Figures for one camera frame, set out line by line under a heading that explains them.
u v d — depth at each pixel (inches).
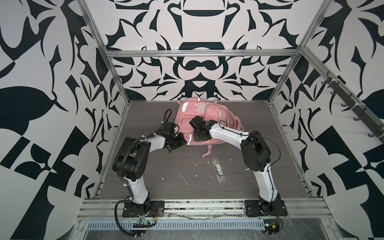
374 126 21.3
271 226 27.9
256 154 21.3
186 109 41.6
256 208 29.3
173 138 33.5
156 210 28.8
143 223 28.6
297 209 29.8
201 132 27.8
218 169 33.6
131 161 19.1
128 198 22.8
